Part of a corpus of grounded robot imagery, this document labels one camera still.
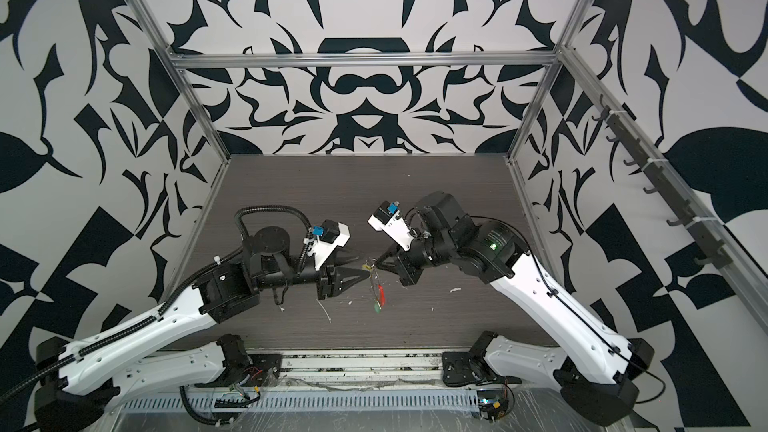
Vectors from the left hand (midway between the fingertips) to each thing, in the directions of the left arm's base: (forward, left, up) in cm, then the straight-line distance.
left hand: (368, 258), depth 60 cm
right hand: (-1, -2, -1) cm, 2 cm away
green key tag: (-3, -1, -21) cm, 21 cm away
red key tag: (-5, -3, -8) cm, 9 cm away
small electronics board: (-23, -28, -31) cm, 48 cm away
